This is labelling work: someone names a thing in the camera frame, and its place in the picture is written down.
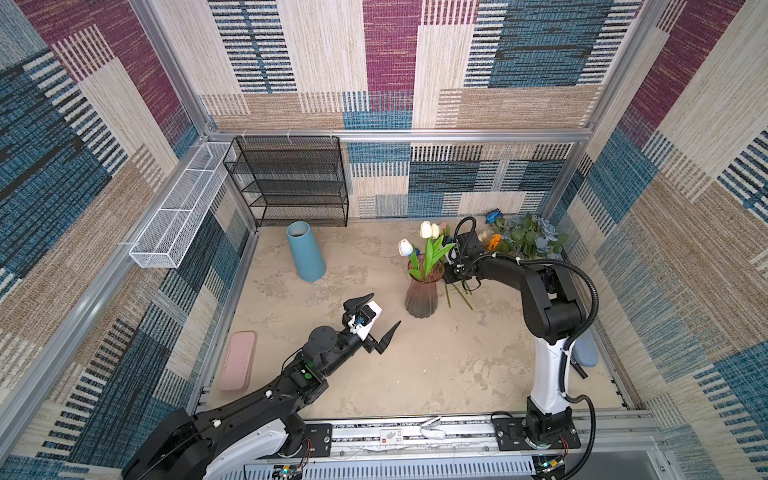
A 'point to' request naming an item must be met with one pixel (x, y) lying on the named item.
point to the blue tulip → (466, 289)
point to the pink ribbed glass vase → (422, 294)
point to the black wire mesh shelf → (291, 179)
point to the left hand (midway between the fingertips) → (384, 304)
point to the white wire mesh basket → (165, 236)
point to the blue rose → (493, 215)
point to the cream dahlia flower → (483, 235)
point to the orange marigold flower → (495, 239)
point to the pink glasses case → (238, 360)
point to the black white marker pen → (578, 368)
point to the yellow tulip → (435, 231)
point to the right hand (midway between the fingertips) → (445, 274)
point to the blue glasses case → (585, 350)
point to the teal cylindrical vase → (308, 259)
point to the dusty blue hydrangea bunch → (529, 237)
